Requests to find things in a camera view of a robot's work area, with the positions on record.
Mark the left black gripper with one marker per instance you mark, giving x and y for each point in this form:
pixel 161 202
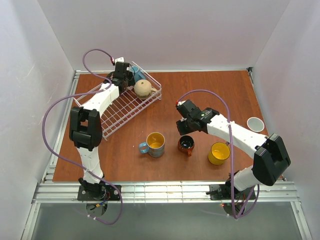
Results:
pixel 129 75

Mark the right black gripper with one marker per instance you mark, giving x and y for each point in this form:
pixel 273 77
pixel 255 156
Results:
pixel 182 126

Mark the small orange cup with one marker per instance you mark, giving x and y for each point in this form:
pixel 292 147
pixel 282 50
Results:
pixel 186 144

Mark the blue mug with yellow inside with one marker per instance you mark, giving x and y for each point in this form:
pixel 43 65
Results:
pixel 154 145

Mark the salmon pink dotted mug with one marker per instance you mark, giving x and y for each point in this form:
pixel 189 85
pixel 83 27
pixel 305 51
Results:
pixel 255 124

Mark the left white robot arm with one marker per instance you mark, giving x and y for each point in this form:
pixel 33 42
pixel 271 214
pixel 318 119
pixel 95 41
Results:
pixel 85 128

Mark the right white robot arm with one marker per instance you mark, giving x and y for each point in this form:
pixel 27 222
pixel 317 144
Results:
pixel 269 154

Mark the teal dotted mug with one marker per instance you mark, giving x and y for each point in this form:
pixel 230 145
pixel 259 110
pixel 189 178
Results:
pixel 137 73

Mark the beige round mug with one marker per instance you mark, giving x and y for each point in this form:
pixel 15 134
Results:
pixel 143 89

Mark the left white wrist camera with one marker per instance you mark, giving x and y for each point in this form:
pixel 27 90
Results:
pixel 120 59

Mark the white wire dish rack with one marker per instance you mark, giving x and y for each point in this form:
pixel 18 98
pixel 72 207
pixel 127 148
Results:
pixel 115 112

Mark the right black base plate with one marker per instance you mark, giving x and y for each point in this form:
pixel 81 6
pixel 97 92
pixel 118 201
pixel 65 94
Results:
pixel 223 192

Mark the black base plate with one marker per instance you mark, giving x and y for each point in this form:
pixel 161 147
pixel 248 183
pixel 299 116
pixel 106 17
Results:
pixel 223 192
pixel 106 192

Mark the aluminium frame rail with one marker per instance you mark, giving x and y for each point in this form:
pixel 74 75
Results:
pixel 164 198

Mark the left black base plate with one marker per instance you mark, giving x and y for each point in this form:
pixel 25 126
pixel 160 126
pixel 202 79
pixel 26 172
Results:
pixel 106 192

